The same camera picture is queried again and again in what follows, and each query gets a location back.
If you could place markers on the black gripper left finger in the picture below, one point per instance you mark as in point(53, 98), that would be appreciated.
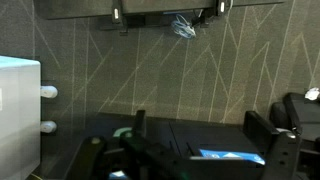
point(93, 153)

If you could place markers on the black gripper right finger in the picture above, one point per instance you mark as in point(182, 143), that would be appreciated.
point(283, 153)

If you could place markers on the white round cabinet knob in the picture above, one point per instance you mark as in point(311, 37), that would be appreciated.
point(49, 92)
point(48, 126)

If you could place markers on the small white crumpled item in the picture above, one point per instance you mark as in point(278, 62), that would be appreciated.
point(312, 94)

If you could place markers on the white appliance with knobs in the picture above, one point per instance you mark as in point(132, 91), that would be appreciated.
point(18, 113)

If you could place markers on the dark desk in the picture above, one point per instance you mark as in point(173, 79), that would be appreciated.
point(80, 8)

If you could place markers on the black desk bracket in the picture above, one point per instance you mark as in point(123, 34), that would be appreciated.
point(117, 15)
point(220, 7)

